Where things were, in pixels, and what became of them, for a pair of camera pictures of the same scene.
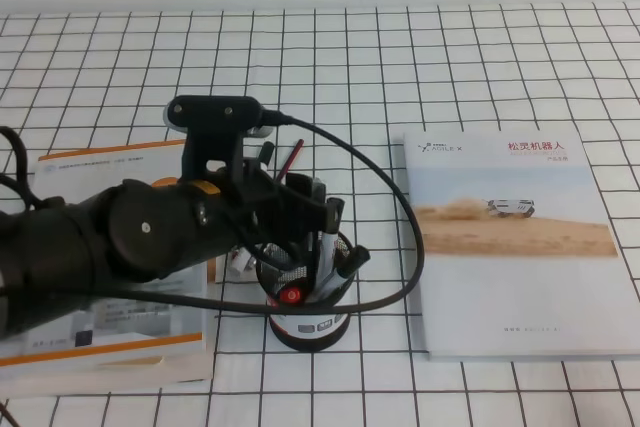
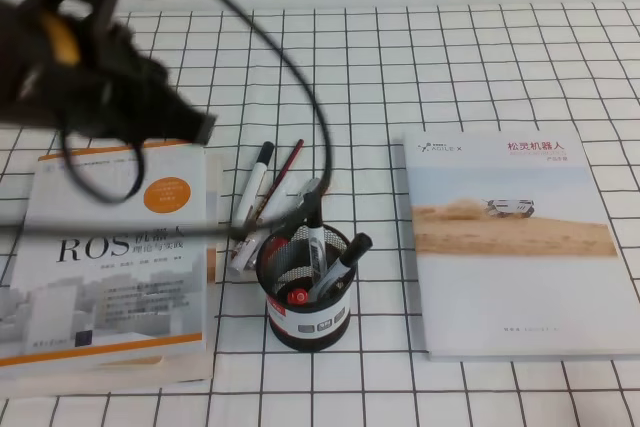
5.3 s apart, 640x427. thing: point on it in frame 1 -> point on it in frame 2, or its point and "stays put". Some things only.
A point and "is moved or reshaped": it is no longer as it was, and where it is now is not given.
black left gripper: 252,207 -> 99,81
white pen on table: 240,256 stays put
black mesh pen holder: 283,279 stays put
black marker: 329,240 is moved or reshaped
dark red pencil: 290,160 stays put
